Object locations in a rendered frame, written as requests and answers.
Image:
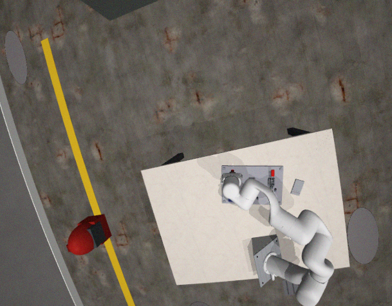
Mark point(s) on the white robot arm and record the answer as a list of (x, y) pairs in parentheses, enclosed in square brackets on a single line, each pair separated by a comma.
[(308, 229)]

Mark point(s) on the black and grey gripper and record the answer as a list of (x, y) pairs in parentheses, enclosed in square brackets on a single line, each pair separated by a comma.
[(238, 175)]

